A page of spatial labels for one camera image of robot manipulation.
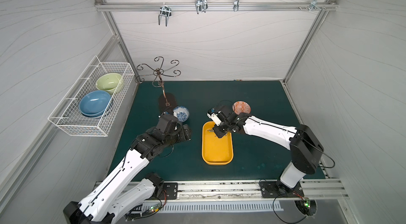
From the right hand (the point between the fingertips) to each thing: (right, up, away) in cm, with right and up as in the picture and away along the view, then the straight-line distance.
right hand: (216, 126), depth 86 cm
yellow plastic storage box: (0, -13, -1) cm, 13 cm away
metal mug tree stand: (-32, +25, -2) cm, 41 cm away
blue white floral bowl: (-22, +6, +15) cm, 27 cm away
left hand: (-14, 0, -13) cm, 19 cm away
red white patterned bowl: (+18, +10, +18) cm, 28 cm away
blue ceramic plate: (-52, +14, -22) cm, 58 cm away
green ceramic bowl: (-52, +24, -13) cm, 58 cm away
